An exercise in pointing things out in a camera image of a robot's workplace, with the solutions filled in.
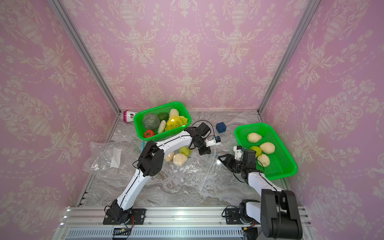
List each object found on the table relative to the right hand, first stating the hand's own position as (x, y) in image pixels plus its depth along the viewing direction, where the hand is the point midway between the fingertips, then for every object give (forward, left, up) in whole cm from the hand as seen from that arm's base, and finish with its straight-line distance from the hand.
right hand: (216, 161), depth 86 cm
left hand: (+9, +3, -5) cm, 11 cm away
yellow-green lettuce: (+28, +24, +4) cm, 38 cm away
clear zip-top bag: (+4, +60, +3) cm, 60 cm away
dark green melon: (+29, +40, +5) cm, 50 cm away
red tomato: (+23, +42, 0) cm, 48 cm away
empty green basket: (-1, -40, -5) cm, 41 cm away
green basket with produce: (+43, +34, 0) cm, 54 cm away
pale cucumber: (+30, +35, -2) cm, 46 cm away
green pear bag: (+8, +18, -1) cm, 20 cm away
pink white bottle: (+39, +59, +1) cm, 71 cm away
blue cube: (+27, -7, -2) cm, 28 cm away
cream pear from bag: (+8, -33, -1) cm, 34 cm away
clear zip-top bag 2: (-6, +9, -6) cm, 12 cm away
